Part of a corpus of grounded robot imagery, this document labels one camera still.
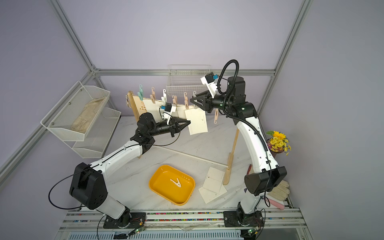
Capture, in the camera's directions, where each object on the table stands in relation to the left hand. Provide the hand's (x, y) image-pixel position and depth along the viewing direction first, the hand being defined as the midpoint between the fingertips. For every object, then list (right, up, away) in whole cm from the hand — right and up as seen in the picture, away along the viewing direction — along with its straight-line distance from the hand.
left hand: (189, 123), depth 70 cm
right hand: (+3, +10, -5) cm, 11 cm away
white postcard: (+14, -33, +17) cm, 40 cm away
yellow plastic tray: (-10, -34, +14) cm, 39 cm away
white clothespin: (-7, -34, +14) cm, 38 cm away
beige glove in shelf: (-56, +1, +6) cm, 56 cm away
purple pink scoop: (+47, -43, +8) cm, 64 cm away
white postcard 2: (+11, -40, +12) cm, 43 cm away
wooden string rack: (-25, +7, +5) cm, 27 cm away
